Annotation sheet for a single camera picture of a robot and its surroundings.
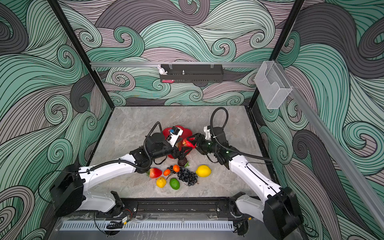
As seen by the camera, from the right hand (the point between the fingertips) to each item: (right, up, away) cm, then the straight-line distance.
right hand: (189, 142), depth 76 cm
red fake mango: (-20, -18, +5) cm, 27 cm away
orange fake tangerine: (-7, -15, +5) cm, 18 cm away
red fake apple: (0, 0, -4) cm, 4 cm away
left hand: (-1, 0, -1) cm, 1 cm away
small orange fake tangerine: (-13, -18, +6) cm, 23 cm away
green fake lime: (-8, -23, +3) cm, 25 cm away
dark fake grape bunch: (-1, -19, +3) cm, 20 cm away
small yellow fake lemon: (-15, -22, +2) cm, 26 cm away
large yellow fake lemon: (+8, -18, +7) cm, 21 cm away
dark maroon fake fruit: (-4, -14, +9) cm, 17 cm away
